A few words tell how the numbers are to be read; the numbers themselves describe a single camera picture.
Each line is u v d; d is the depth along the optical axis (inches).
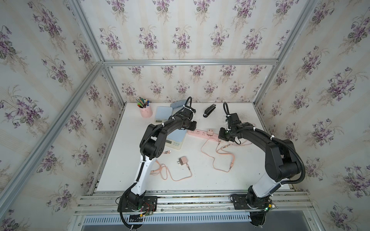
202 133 38.7
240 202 28.8
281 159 18.3
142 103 41.5
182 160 34.1
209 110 43.7
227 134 31.5
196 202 29.4
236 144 29.7
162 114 44.5
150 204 28.3
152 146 23.3
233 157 33.9
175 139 37.4
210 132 37.6
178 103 47.1
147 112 41.5
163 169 33.7
